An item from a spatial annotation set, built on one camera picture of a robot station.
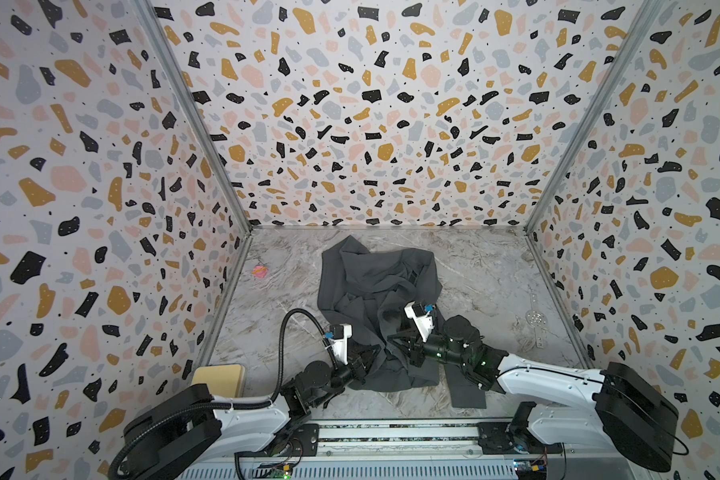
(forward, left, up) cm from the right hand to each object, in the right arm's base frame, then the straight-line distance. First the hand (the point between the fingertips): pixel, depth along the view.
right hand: (386, 336), depth 74 cm
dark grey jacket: (+24, +6, -15) cm, 29 cm away
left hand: (-2, +1, -2) cm, 3 cm away
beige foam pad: (-7, +45, -15) cm, 48 cm away
